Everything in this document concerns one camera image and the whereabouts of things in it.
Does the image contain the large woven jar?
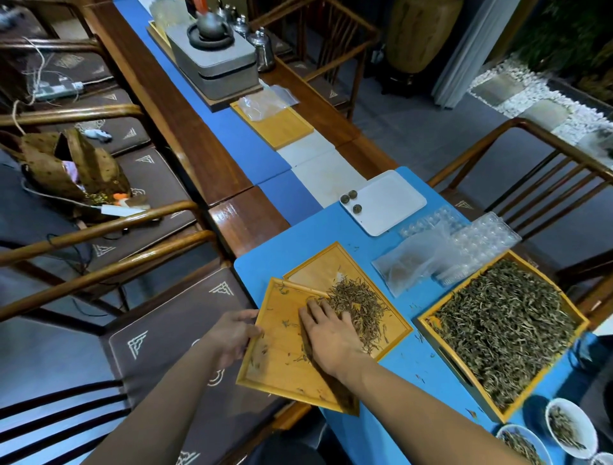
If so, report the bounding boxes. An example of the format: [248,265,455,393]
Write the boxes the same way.
[385,0,464,75]

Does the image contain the white table mat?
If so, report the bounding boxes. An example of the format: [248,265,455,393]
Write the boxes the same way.
[291,149,368,210]
[276,129,337,169]

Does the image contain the long blue table runner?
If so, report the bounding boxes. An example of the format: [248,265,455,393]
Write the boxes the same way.
[114,0,292,187]

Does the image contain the brown dotted leather handbag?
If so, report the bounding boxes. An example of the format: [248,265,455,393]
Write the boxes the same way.
[19,128,133,211]

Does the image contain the person's left forearm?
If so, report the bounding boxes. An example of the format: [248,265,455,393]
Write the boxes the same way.
[81,335,231,465]

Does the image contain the dark clay teapot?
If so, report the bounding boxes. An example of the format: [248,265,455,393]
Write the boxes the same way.
[196,10,227,42]

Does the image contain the green garden plants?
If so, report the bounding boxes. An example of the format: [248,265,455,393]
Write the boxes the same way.
[510,0,613,96]

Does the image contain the white rectangular plate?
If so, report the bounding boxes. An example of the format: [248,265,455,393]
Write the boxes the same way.
[338,169,428,238]

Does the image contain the person's left hand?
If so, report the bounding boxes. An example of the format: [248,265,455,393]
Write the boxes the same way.
[201,309,264,372]

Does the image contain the large blue mat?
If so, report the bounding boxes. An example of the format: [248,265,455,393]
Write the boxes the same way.
[233,166,613,465]

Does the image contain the black round trivet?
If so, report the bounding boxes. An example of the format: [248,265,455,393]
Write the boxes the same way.
[186,22,236,51]

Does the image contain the white pebble bed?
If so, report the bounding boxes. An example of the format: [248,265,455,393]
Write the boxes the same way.
[468,52,613,149]

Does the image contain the white power strip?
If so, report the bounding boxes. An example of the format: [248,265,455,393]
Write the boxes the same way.
[33,80,86,102]

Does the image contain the small clear plastic bag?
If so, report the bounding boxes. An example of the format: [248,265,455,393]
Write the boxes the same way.
[237,84,300,122]

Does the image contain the person's right hand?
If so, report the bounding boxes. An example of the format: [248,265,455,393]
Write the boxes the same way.
[298,298,368,383]

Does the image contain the small yellow bamboo board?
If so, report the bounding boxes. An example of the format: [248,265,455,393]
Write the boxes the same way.
[229,98,315,151]

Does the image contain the white curtain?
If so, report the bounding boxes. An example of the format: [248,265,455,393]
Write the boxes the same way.
[430,0,520,110]

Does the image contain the rectangular wooden tray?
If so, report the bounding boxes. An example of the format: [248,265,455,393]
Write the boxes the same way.
[282,241,414,363]

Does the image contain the grey stone tea box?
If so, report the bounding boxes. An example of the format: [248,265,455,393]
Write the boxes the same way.
[165,21,261,102]

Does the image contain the blue rimmed bowl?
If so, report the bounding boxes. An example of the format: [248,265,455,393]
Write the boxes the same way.
[496,423,555,465]

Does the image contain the clear plastic blister tray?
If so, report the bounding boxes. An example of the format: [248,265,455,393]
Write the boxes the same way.
[398,204,468,240]
[435,211,523,288]

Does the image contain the large clear plastic bag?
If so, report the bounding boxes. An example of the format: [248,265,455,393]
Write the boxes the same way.
[371,229,458,299]

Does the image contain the deep wooden tray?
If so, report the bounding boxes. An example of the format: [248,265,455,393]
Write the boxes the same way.
[414,248,591,425]

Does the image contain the square wooden tray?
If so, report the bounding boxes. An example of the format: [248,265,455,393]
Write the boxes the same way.
[236,277,361,416]

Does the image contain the person's right forearm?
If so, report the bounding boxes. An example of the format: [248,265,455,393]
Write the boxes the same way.
[335,352,527,465]

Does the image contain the short blue mat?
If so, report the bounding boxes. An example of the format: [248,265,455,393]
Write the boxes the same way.
[257,168,324,227]

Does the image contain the wooden armchair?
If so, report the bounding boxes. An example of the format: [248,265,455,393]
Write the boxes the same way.
[0,229,312,465]
[0,103,226,278]
[0,37,154,159]
[248,0,382,121]
[426,117,613,332]

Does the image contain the person's dark trousers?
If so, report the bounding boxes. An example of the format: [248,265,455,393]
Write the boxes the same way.
[239,420,358,465]

